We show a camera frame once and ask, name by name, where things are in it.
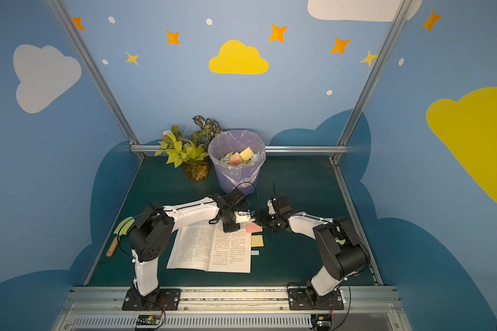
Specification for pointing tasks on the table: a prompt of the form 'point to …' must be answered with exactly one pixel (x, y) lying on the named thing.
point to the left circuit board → (148, 320)
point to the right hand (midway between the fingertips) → (259, 220)
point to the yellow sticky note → (257, 241)
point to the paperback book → (208, 247)
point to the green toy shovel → (121, 229)
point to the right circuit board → (322, 321)
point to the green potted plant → (190, 150)
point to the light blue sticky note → (255, 252)
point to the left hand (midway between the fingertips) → (235, 219)
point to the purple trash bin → (238, 156)
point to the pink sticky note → (252, 227)
